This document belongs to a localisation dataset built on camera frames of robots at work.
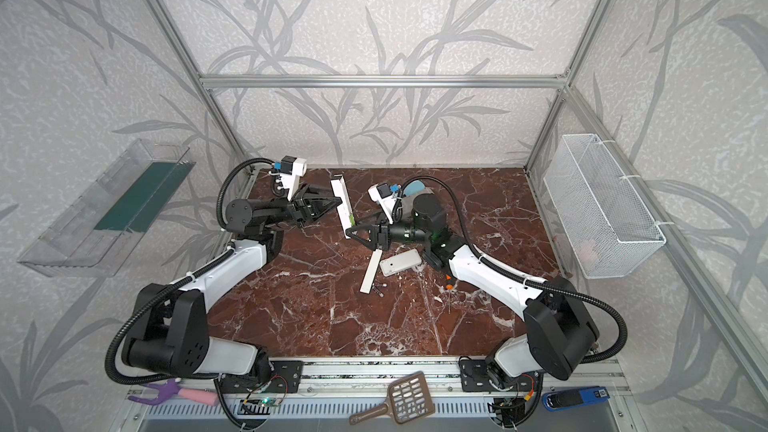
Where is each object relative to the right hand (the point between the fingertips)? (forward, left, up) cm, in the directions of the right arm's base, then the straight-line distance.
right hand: (353, 221), depth 69 cm
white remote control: (+4, -10, -30) cm, 31 cm away
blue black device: (-32, -48, -24) cm, 63 cm away
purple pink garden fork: (-30, +45, -28) cm, 61 cm away
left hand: (+1, +2, +6) cm, 7 cm away
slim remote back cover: (+1, -1, -29) cm, 29 cm away
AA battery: (-5, -3, -29) cm, 30 cm away
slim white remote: (0, +1, +5) cm, 5 cm away
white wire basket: (-7, -54, +5) cm, 55 cm away
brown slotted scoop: (-32, -13, -29) cm, 45 cm away
